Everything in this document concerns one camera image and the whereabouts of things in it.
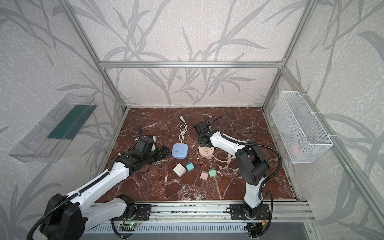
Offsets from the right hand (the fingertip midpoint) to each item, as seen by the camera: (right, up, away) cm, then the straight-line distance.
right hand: (205, 137), depth 95 cm
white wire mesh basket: (+40, +3, -35) cm, 53 cm away
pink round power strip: (0, -9, -1) cm, 9 cm away
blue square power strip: (-16, -9, -1) cm, 18 cm away
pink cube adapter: (-1, -21, -11) cm, 23 cm away
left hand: (-22, -5, -11) cm, 25 cm away
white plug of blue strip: (-18, +12, +17) cm, 27 cm away
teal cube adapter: (-9, -17, -8) cm, 21 cm away
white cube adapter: (-15, -18, -9) cm, 25 cm away
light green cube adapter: (+4, -19, -9) cm, 22 cm away
